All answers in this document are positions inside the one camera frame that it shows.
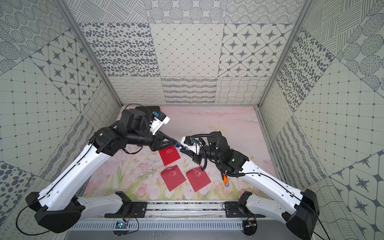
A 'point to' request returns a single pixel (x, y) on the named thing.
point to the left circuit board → (120, 224)
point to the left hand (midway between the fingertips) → (175, 143)
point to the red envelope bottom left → (173, 177)
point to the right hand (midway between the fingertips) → (185, 147)
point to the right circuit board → (249, 227)
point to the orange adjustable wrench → (225, 180)
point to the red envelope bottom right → (197, 178)
